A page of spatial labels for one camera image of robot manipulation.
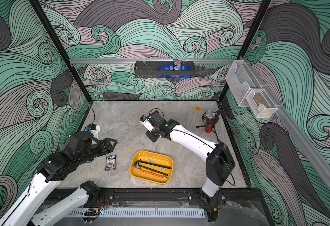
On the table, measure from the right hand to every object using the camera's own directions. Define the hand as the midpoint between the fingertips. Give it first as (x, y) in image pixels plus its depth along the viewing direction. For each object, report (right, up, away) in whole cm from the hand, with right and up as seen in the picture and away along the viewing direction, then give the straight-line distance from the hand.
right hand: (153, 132), depth 83 cm
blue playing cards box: (-26, -19, +1) cm, 32 cm away
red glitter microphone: (+34, +9, -2) cm, 35 cm away
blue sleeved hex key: (-4, -18, +4) cm, 19 cm away
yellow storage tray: (+1, -17, +4) cm, 18 cm away
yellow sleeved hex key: (-2, -23, -1) cm, 23 cm away
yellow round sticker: (+36, +15, +32) cm, 50 cm away
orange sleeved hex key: (-1, -24, -1) cm, 24 cm away
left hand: (-19, -2, -16) cm, 24 cm away
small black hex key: (0, -23, 0) cm, 23 cm away
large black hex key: (-8, -19, +3) cm, 21 cm away
